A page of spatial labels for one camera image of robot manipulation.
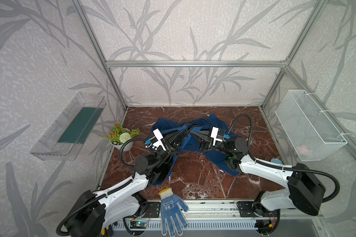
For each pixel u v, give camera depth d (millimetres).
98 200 425
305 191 416
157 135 511
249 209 734
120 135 845
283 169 462
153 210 740
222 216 730
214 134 510
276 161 903
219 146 567
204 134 576
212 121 1017
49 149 589
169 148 542
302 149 725
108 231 663
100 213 401
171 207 750
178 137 561
